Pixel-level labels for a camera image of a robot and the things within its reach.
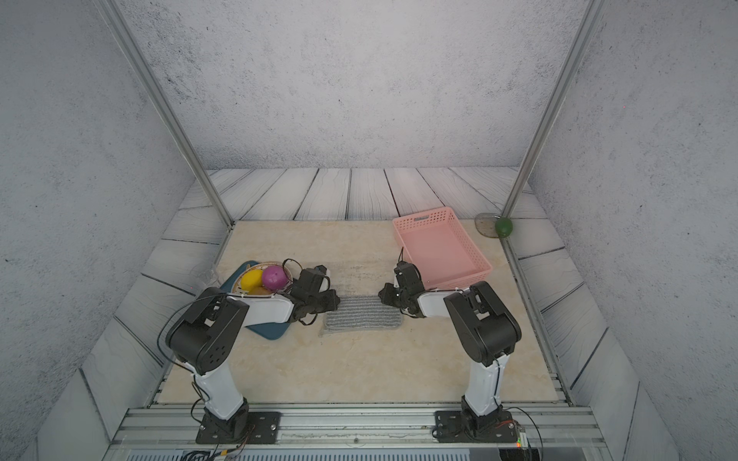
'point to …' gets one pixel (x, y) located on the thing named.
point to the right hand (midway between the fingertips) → (383, 293)
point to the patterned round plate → (260, 290)
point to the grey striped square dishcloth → (362, 312)
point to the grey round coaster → (485, 223)
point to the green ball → (504, 227)
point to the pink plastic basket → (439, 246)
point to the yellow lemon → (252, 279)
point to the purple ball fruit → (274, 278)
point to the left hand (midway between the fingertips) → (344, 300)
